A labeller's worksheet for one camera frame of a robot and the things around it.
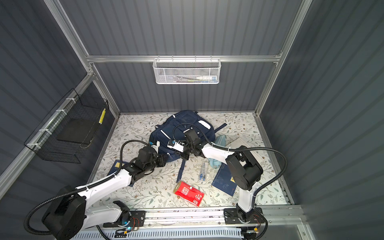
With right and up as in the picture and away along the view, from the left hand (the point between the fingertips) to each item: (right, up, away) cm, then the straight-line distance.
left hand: (166, 155), depth 86 cm
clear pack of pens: (+21, -10, +3) cm, 24 cm away
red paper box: (+13, -20, -5) cm, 24 cm away
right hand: (+6, +2, +3) cm, 7 cm away
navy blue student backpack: (0, +15, +20) cm, 25 cm away
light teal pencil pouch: (+33, +8, +11) cm, 36 cm away
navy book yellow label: (+33, -14, -1) cm, 36 cm away
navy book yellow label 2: (-33, -8, +5) cm, 34 cm away
